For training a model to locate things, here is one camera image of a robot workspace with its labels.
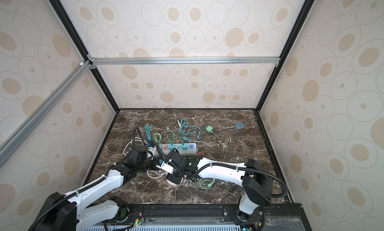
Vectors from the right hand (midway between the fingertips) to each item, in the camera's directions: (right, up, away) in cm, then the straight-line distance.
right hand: (170, 173), depth 78 cm
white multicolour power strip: (+7, +10, +14) cm, 18 cm away
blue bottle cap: (+46, +24, +31) cm, 60 cm away
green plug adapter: (+22, +22, +27) cm, 42 cm away
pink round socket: (+3, +1, -10) cm, 10 cm away
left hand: (-2, +6, +4) cm, 7 cm away
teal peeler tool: (-21, +23, +28) cm, 42 cm away
